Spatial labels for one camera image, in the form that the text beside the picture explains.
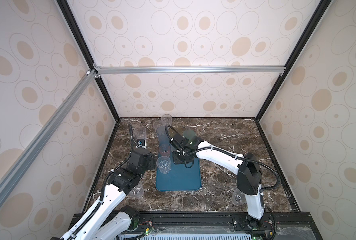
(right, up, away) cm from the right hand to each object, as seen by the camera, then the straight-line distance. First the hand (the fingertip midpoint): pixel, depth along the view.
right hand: (176, 161), depth 85 cm
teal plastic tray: (+2, -10, +3) cm, 11 cm away
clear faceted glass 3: (-27, +17, +23) cm, 39 cm away
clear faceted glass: (-8, -3, +4) cm, 9 cm away
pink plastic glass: (-8, +5, +13) cm, 16 cm away
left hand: (-11, +5, -10) cm, 16 cm away
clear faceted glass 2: (-8, +26, +31) cm, 41 cm away
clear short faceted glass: (-15, +23, +30) cm, 41 cm away
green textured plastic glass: (+9, +15, +22) cm, 28 cm away
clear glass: (-22, -17, -1) cm, 28 cm away
